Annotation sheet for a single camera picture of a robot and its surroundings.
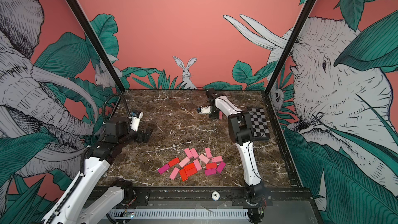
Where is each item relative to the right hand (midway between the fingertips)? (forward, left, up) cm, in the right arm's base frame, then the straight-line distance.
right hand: (214, 110), depth 106 cm
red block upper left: (-35, +24, -2) cm, 43 cm away
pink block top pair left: (-31, +16, -1) cm, 35 cm away
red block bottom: (-42, +18, -1) cm, 46 cm away
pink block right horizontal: (-33, 0, -2) cm, 34 cm away
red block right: (-37, +3, -2) cm, 37 cm away
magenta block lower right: (-41, +4, -2) cm, 41 cm away
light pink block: (-33, +7, -1) cm, 34 cm away
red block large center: (-40, +14, -1) cm, 42 cm away
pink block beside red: (-37, +11, -2) cm, 38 cm away
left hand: (-24, +37, +19) cm, 48 cm away
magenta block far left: (-39, +29, -2) cm, 49 cm away
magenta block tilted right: (-38, -2, -2) cm, 38 cm away
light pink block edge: (-5, -4, +1) cm, 6 cm away
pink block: (-30, +5, -1) cm, 30 cm away
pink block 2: (-42, +23, -1) cm, 48 cm away
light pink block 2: (-36, +18, -1) cm, 40 cm away
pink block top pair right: (-30, +13, -1) cm, 33 cm away
